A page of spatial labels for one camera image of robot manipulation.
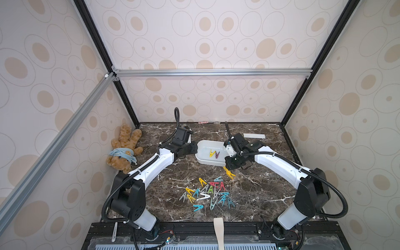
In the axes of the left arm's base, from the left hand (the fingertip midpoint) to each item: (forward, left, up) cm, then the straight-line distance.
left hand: (200, 145), depth 86 cm
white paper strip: (+22, -39, -17) cm, 48 cm away
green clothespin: (-18, -6, -17) cm, 25 cm away
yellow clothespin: (-23, +5, -16) cm, 29 cm away
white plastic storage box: (+6, -8, -17) cm, 19 cm away
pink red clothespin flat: (-15, -8, -17) cm, 24 cm away
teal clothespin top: (-11, -11, -17) cm, 24 cm away
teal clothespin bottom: (-27, 0, -17) cm, 32 cm away
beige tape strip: (-36, -10, -18) cm, 41 cm away
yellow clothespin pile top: (-13, -1, -16) cm, 21 cm away
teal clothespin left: (-20, +2, -16) cm, 26 cm away
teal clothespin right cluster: (-23, -13, -16) cm, 31 cm away
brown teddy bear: (+1, +46, -8) cm, 46 cm away
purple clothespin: (+5, -11, -17) cm, 21 cm away
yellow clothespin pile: (-19, +6, -17) cm, 26 cm away
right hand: (-8, -17, -5) cm, 20 cm away
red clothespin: (-16, -12, -16) cm, 26 cm away
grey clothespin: (-22, +9, -16) cm, 29 cm away
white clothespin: (-22, -4, -17) cm, 28 cm away
